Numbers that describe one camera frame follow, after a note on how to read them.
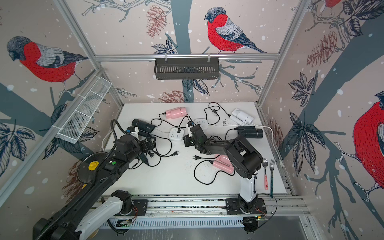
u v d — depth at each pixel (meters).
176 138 0.98
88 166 0.75
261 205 0.74
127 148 0.60
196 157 0.90
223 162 0.87
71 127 0.78
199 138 0.74
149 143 0.73
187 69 1.06
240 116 1.07
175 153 0.93
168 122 1.08
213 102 1.20
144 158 0.88
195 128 0.78
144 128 1.00
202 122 1.07
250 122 1.04
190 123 0.85
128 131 0.70
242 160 0.50
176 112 1.08
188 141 0.85
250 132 0.98
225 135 1.01
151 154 0.92
